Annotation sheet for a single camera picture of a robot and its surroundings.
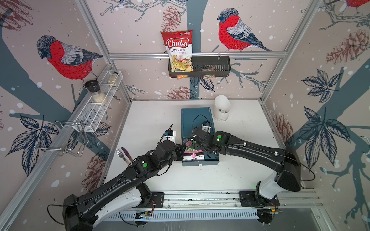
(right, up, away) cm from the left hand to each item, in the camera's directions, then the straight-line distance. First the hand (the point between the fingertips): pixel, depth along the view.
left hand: (187, 145), depth 73 cm
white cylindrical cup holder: (+26, +21, +35) cm, 48 cm away
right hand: (+5, 0, +6) cm, 8 cm away
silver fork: (-43, -10, +18) cm, 48 cm away
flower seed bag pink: (+1, -5, +3) cm, 6 cm away
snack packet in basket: (+13, +40, +18) cm, 46 cm away
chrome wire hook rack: (-51, +7, -14) cm, 53 cm away
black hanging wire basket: (+13, +52, +34) cm, 63 cm away
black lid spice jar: (-47, +25, +1) cm, 53 cm away
